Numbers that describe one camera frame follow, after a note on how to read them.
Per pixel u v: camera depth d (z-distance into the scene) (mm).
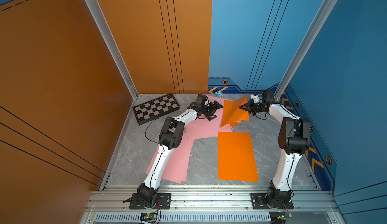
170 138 669
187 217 771
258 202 725
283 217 693
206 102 942
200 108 892
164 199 742
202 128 950
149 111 1060
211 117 1039
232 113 1025
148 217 716
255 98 940
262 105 777
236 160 870
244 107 915
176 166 870
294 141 553
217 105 970
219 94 1197
